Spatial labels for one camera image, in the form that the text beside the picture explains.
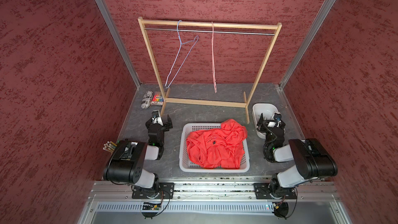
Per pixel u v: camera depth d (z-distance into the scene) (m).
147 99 1.08
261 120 0.83
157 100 1.10
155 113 0.79
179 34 0.93
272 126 0.76
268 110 1.03
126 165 0.44
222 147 0.83
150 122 0.83
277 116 0.75
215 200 0.73
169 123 0.85
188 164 0.81
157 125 0.75
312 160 0.45
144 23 0.65
